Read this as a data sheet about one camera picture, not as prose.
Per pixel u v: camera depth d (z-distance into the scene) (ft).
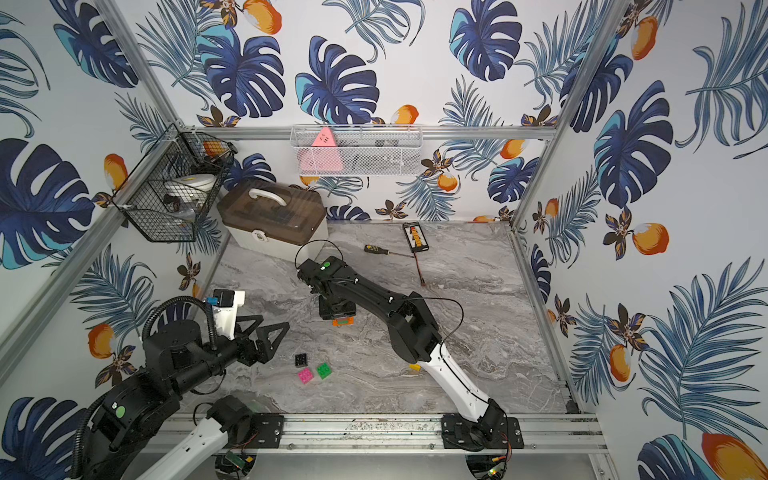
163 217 2.68
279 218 3.15
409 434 2.50
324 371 2.74
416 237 3.74
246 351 1.83
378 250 3.60
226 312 1.80
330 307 2.63
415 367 2.75
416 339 1.92
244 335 1.76
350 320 3.03
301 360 2.80
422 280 3.39
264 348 1.81
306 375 2.70
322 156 2.95
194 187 2.62
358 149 3.04
